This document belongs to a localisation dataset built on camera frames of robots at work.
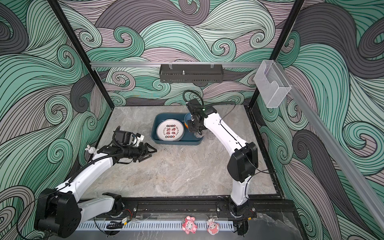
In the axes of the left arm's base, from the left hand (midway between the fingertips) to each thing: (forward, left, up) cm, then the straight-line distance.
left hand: (155, 151), depth 79 cm
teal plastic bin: (+16, -18, -11) cm, 26 cm away
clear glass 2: (+21, +12, -10) cm, 26 cm away
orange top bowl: (+24, -16, -8) cm, 30 cm away
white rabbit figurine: (+4, +39, -7) cm, 40 cm away
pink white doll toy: (-32, -30, -9) cm, 45 cm away
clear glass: (+12, -24, 0) cm, 27 cm away
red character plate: (+23, -5, -12) cm, 26 cm away
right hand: (+13, -21, +5) cm, 25 cm away
